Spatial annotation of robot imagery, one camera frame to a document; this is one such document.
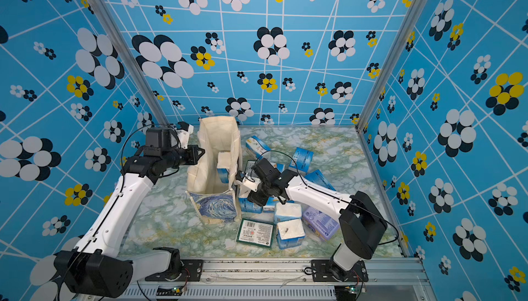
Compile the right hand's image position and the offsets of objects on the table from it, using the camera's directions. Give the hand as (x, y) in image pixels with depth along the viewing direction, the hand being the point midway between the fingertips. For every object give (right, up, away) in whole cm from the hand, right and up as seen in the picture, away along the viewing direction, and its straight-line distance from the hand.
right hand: (255, 191), depth 83 cm
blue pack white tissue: (-14, +10, +6) cm, 18 cm away
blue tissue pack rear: (+21, +12, +14) cm, 28 cm away
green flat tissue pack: (+1, -15, -6) cm, 16 cm away
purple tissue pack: (+26, -12, -4) cm, 29 cm away
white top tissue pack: (+13, -6, -8) cm, 16 cm away
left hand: (-18, +18, -7) cm, 26 cm away
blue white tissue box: (0, +18, +16) cm, 24 cm away
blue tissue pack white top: (+13, -12, -13) cm, 22 cm away
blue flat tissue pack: (+27, +5, +8) cm, 28 cm away
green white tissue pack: (-4, +8, +13) cm, 16 cm away
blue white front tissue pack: (-4, -6, 0) cm, 7 cm away
